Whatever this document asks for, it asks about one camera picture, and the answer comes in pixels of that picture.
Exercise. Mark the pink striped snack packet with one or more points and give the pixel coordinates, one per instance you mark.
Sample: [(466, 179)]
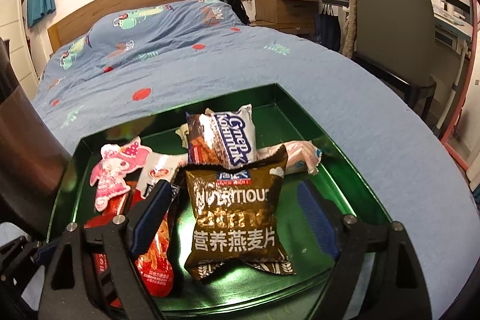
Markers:
[(300, 155)]

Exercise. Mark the pink frame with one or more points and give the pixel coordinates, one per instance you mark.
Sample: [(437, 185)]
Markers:
[(467, 95)]

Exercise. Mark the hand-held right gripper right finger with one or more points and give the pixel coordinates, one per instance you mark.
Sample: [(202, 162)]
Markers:
[(317, 218)]

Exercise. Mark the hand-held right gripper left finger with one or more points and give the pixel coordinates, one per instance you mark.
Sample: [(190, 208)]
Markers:
[(150, 215)]

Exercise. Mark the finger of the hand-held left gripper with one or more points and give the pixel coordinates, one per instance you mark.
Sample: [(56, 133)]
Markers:
[(22, 252)]

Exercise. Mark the brown oatmeal packet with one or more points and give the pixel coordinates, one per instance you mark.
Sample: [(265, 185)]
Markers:
[(232, 215)]

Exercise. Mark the grey chair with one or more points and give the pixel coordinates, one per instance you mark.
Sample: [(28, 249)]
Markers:
[(390, 16)]

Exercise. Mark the dark blue wafer packet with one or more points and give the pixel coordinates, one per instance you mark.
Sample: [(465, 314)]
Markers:
[(225, 136)]

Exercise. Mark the dark hanging bag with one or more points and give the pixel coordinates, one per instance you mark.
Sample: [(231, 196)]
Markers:
[(328, 29)]

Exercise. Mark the long red snack packet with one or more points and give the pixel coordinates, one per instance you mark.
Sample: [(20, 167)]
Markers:
[(155, 260)]

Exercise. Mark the wooden nightstand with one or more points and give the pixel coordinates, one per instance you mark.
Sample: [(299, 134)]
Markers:
[(277, 5)]

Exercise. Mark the small red candy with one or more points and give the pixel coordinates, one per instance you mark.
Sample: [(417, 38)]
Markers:
[(118, 203)]

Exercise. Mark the green tray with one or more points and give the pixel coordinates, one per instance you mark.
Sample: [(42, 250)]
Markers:
[(318, 170)]

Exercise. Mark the small gold snack packet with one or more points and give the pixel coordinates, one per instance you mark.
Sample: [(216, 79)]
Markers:
[(182, 134)]

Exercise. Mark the dark red packet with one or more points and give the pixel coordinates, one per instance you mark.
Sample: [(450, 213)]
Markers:
[(101, 263)]

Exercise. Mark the white wardrobe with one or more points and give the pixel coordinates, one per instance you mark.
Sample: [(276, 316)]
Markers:
[(15, 35)]

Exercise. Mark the pink cartoon character packet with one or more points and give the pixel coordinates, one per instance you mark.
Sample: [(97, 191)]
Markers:
[(112, 173)]

